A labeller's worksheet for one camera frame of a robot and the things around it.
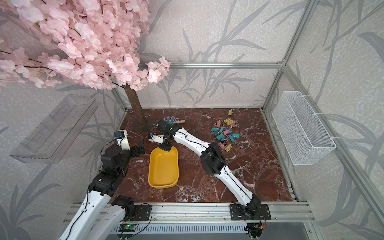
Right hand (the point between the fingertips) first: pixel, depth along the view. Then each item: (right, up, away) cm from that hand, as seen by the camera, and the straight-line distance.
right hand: (163, 145), depth 94 cm
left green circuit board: (-11, -36, -23) cm, 44 cm away
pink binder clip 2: (+41, +7, +10) cm, 43 cm away
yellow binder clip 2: (+42, -2, +2) cm, 42 cm away
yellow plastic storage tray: (+2, -13, -10) cm, 17 cm away
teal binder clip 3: (+38, +4, +8) cm, 39 cm away
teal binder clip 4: (+46, +2, +6) cm, 46 cm away
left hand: (-9, +7, -20) cm, 23 cm away
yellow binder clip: (+47, +22, +25) cm, 58 cm away
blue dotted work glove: (+1, +16, +19) cm, 25 cm away
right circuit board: (+50, -38, -22) cm, 67 cm away
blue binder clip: (+44, +8, +11) cm, 46 cm away
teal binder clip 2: (+34, +9, +13) cm, 38 cm away
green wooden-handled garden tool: (+9, +15, +18) cm, 25 cm away
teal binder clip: (+48, +5, +8) cm, 49 cm away
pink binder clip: (+37, +13, +15) cm, 42 cm away
